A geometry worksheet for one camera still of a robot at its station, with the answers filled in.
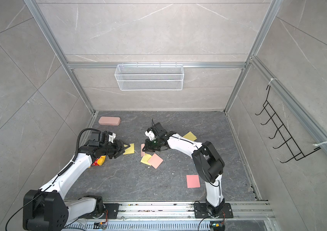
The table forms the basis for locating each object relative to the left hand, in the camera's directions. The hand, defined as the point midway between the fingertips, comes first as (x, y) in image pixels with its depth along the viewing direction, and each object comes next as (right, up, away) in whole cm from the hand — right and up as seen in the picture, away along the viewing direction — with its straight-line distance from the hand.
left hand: (129, 145), depth 82 cm
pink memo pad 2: (+37, -22, +2) cm, 43 cm away
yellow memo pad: (-3, -5, +11) cm, 12 cm away
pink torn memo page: (+14, -12, +10) cm, 21 cm away
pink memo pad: (+7, -6, +4) cm, 10 cm away
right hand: (+8, -3, +3) cm, 9 cm away
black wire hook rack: (+76, +5, -19) cm, 79 cm away
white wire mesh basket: (+9, +46, +18) cm, 50 cm away
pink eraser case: (-26, +15, +35) cm, 46 cm away
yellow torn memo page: (+8, -10, +10) cm, 16 cm away
